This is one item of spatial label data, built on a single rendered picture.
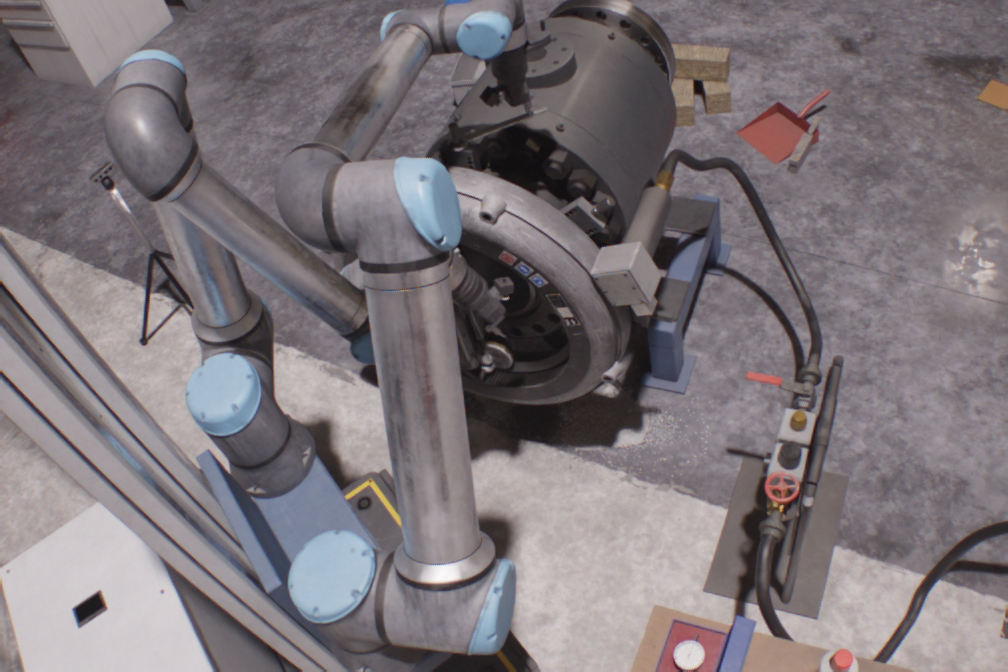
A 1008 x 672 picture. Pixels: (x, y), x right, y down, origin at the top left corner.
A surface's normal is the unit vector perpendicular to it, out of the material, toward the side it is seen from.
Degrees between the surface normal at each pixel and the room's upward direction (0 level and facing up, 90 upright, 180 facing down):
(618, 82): 42
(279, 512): 0
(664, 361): 90
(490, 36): 91
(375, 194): 34
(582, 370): 90
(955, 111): 0
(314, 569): 5
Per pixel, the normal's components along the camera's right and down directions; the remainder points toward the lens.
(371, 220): -0.28, 0.36
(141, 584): -0.22, -0.66
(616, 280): -0.40, 0.73
